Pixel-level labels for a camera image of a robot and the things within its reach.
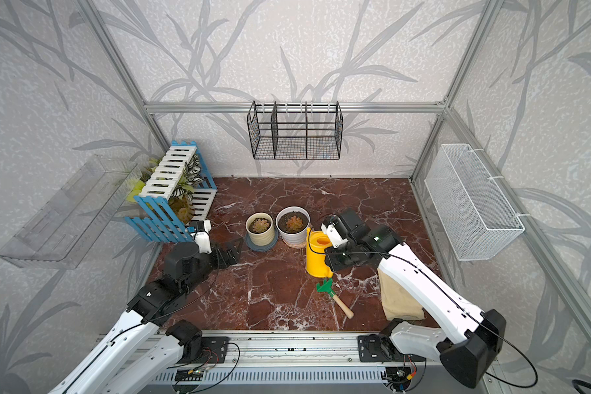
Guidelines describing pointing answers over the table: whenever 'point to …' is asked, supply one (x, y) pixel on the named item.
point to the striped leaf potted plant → (180, 200)
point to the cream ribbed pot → (263, 238)
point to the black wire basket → (295, 130)
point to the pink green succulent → (260, 226)
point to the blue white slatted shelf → (158, 222)
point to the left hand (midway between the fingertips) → (233, 241)
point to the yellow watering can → (316, 245)
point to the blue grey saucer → (262, 248)
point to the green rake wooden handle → (327, 286)
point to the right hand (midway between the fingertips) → (327, 258)
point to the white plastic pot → (297, 238)
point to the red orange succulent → (294, 224)
